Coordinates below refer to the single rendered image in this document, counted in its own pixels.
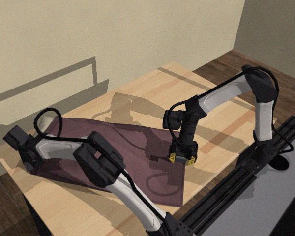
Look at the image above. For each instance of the maroon pillowcase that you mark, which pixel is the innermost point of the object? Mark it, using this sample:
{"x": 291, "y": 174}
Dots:
{"x": 145, "y": 153}

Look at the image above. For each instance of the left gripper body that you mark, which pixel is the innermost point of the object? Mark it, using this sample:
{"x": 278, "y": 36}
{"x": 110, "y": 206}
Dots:
{"x": 30, "y": 166}

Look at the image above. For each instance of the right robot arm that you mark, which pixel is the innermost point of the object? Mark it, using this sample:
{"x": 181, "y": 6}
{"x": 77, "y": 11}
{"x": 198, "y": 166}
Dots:
{"x": 264, "y": 96}

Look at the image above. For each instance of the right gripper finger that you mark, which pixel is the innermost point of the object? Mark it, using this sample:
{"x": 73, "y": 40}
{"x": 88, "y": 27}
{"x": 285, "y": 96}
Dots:
{"x": 172, "y": 157}
{"x": 190, "y": 162}

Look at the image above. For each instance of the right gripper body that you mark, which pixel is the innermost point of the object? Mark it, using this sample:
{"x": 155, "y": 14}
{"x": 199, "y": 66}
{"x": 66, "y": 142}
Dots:
{"x": 187, "y": 140}

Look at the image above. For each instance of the cream pillow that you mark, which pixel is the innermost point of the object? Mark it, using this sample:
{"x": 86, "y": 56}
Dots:
{"x": 45, "y": 122}

